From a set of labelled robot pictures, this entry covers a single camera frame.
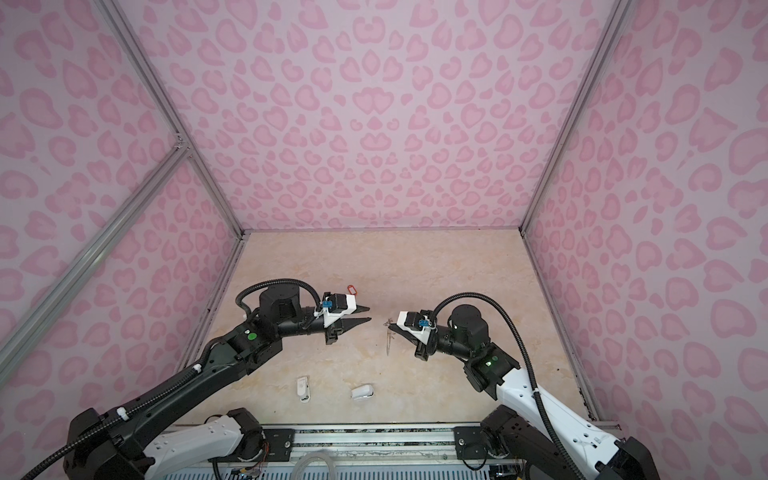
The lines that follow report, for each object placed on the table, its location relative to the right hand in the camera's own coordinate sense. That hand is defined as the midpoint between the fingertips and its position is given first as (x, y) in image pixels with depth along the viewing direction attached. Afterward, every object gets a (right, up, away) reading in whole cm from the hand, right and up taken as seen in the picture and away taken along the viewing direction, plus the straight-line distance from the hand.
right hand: (394, 324), depth 70 cm
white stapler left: (-24, -19, +9) cm, 32 cm away
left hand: (-6, +5, -2) cm, 8 cm away
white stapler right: (-8, -20, +10) cm, 24 cm away
